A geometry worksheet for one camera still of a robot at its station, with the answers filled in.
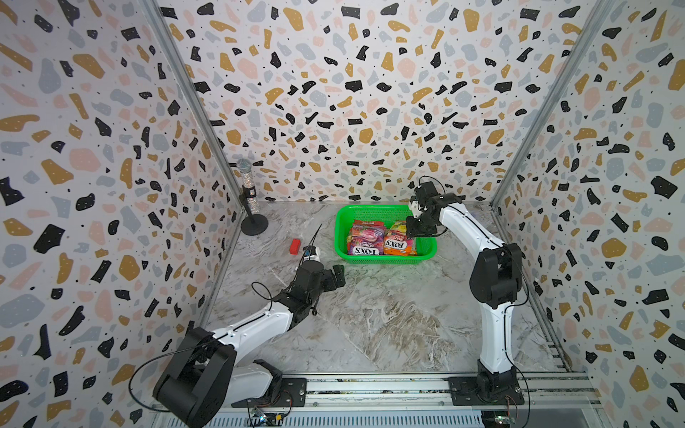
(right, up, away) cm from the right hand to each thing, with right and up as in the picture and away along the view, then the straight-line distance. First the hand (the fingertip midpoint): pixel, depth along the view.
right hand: (409, 232), depth 97 cm
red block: (-44, -6, +8) cm, 45 cm away
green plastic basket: (+6, -5, 0) cm, 8 cm away
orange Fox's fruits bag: (-5, -3, +2) cm, 6 cm away
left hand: (-26, -12, -10) cm, 30 cm away
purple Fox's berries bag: (-16, -2, +3) cm, 16 cm away
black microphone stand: (-63, +3, +16) cm, 65 cm away
